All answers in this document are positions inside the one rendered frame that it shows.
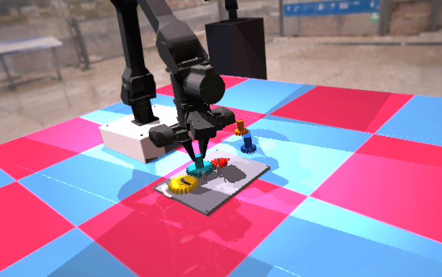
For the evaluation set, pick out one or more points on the blue gear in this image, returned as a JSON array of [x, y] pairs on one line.
[[248, 146]]

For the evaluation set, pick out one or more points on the teal gear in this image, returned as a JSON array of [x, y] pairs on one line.
[[195, 169]]

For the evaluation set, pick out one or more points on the white curved arrow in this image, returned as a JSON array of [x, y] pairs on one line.
[[164, 190]]

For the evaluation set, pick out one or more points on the red gear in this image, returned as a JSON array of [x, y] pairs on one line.
[[221, 163]]

